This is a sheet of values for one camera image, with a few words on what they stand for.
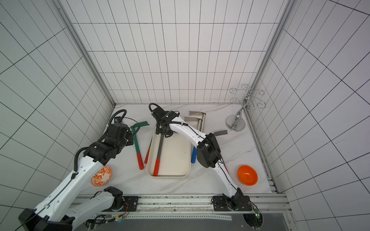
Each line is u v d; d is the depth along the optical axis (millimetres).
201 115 1122
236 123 1057
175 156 876
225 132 955
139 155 897
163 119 648
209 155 543
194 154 896
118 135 555
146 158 893
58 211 385
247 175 803
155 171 828
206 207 728
